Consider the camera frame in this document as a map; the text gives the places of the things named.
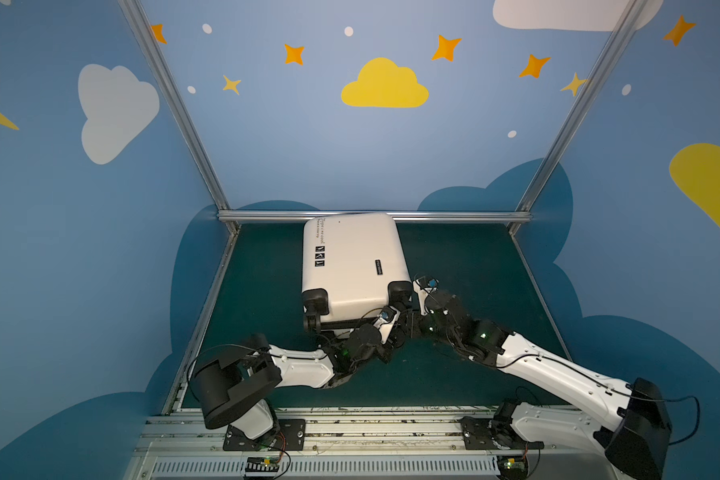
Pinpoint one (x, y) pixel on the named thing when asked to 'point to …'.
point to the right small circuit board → (512, 467)
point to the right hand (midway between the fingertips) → (402, 313)
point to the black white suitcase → (354, 267)
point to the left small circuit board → (262, 464)
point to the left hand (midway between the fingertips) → (398, 328)
